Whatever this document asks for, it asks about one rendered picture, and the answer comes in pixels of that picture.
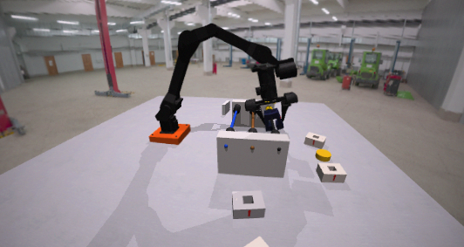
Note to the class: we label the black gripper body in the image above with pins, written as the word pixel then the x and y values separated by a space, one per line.
pixel 269 93

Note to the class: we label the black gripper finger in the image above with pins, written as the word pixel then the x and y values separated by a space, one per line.
pixel 260 113
pixel 284 109

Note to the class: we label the yellow short cylinder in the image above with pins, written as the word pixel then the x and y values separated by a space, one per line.
pixel 323 155

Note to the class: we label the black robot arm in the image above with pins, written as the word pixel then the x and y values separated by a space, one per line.
pixel 188 42

